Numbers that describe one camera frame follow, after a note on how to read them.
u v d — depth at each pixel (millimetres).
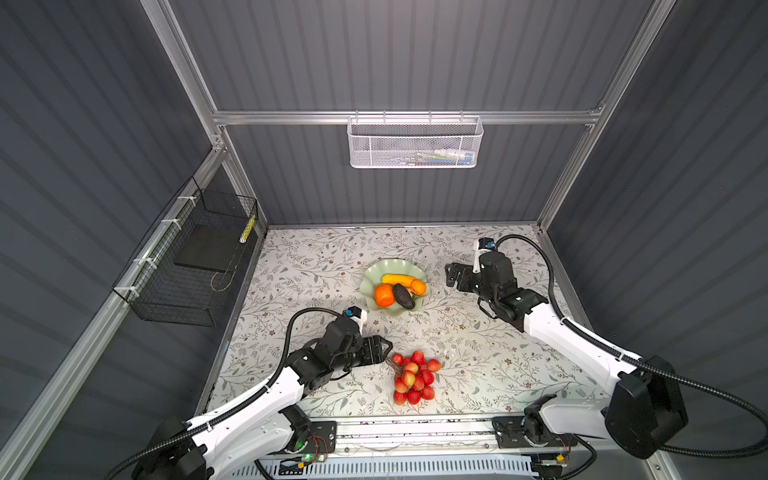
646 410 412
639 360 440
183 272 730
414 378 748
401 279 992
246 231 813
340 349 630
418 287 940
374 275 1016
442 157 920
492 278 637
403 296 920
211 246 744
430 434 754
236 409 462
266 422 598
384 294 937
